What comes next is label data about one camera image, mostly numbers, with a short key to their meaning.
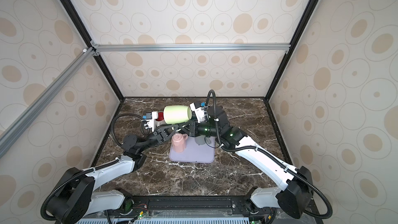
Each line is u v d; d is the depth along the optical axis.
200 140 0.92
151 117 0.65
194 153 0.93
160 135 0.63
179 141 0.85
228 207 0.75
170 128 0.68
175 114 0.64
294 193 0.38
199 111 0.63
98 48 0.90
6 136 0.51
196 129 0.60
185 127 0.66
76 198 0.41
